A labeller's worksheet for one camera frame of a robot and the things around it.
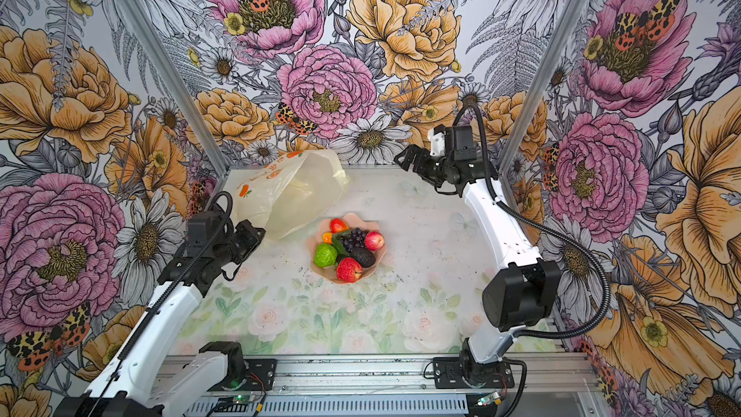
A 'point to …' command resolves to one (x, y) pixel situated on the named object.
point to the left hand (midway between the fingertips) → (267, 238)
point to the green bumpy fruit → (325, 255)
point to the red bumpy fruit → (349, 270)
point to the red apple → (374, 240)
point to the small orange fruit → (327, 237)
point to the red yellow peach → (337, 226)
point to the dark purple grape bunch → (353, 239)
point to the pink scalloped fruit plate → (323, 226)
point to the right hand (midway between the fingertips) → (405, 172)
